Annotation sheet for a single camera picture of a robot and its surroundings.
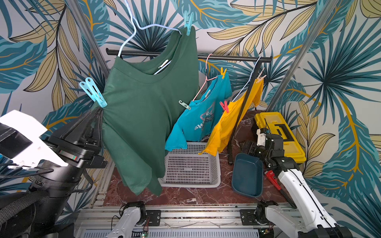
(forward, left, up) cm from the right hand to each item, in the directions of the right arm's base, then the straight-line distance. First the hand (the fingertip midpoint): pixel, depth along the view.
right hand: (247, 144), depth 80 cm
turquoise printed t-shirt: (+8, +27, +9) cm, 30 cm away
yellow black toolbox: (+15, -21, -1) cm, 26 cm away
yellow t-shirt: (+6, +12, +2) cm, 14 cm away
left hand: (-22, +48, +47) cm, 71 cm away
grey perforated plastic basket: (-5, +33, -18) cm, 38 cm away
